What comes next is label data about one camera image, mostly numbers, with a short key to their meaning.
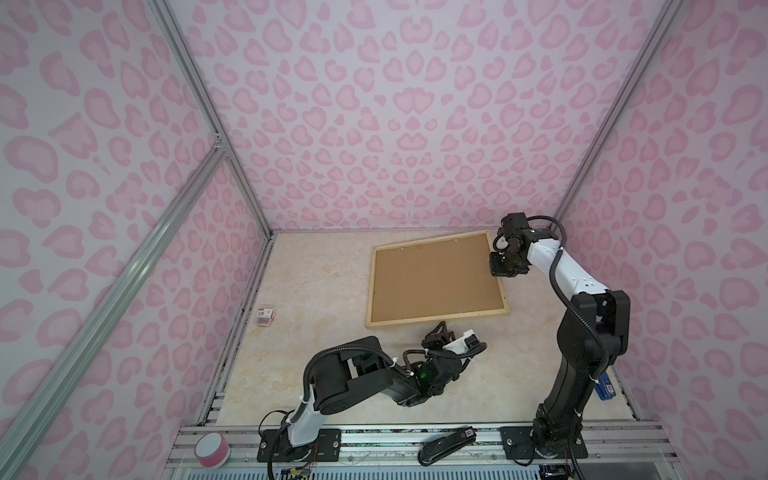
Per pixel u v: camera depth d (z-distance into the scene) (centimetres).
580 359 51
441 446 70
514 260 77
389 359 54
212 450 68
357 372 53
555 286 51
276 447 63
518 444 73
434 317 89
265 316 95
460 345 75
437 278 102
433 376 66
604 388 79
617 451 73
